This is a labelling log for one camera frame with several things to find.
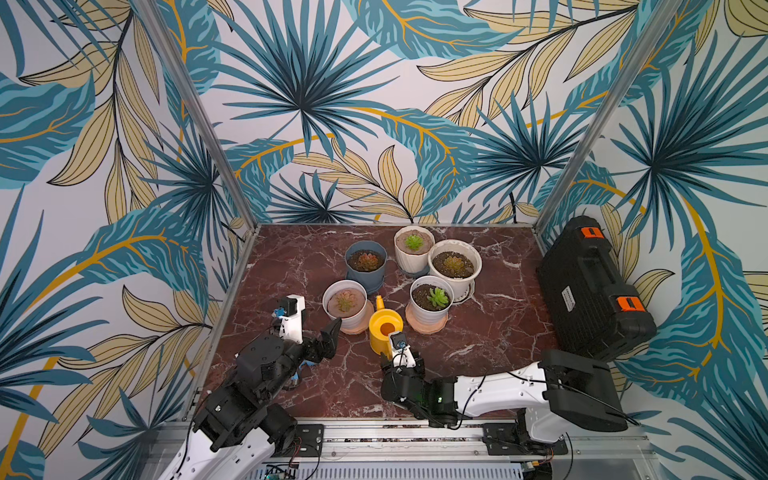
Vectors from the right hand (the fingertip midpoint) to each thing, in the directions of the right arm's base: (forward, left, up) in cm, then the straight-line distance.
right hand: (389, 353), depth 80 cm
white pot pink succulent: (+14, +11, +4) cm, 19 cm away
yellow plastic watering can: (+6, +2, +4) cm, 8 cm away
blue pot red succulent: (+28, +7, +3) cm, 29 cm away
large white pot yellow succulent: (+27, -22, +3) cm, 36 cm away
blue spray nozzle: (-4, +26, -6) cm, 27 cm away
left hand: (+1, +15, +16) cm, 22 cm away
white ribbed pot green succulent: (+35, -9, +3) cm, 36 cm away
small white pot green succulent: (+15, -13, +2) cm, 20 cm away
